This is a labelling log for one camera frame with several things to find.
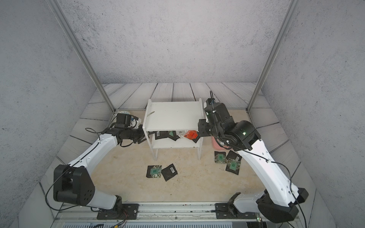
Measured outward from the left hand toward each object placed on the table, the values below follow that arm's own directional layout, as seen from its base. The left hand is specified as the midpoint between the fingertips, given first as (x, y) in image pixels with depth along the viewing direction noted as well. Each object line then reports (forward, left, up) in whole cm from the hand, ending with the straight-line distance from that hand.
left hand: (154, 133), depth 83 cm
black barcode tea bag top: (-16, -8, -18) cm, 25 cm away
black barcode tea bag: (-6, -49, -17) cm, 52 cm away
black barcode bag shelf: (0, -4, -2) cm, 4 cm away
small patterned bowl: (+32, +29, -14) cm, 45 cm away
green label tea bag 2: (-7, -40, -18) cm, 45 cm away
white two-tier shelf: (-1, -12, +15) cm, 19 cm away
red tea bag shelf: (0, -21, -2) cm, 21 cm away
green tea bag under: (-11, -48, -17) cm, 52 cm away
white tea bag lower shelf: (+1, -15, -1) cm, 15 cm away
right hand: (-10, -25, +19) cm, 33 cm away
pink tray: (+2, -40, -18) cm, 44 cm away
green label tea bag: (-15, +1, -18) cm, 23 cm away
